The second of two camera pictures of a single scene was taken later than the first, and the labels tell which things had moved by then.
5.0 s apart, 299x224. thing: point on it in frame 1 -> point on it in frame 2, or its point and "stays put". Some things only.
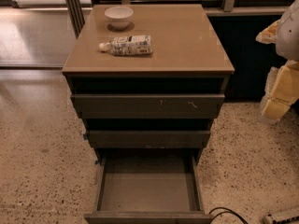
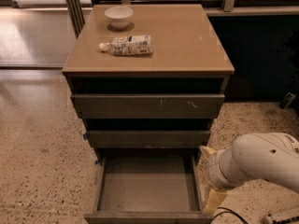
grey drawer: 147,106 stays put
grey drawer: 149,138 stays put
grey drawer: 149,187 stays put
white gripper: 289,36 -> 214,169
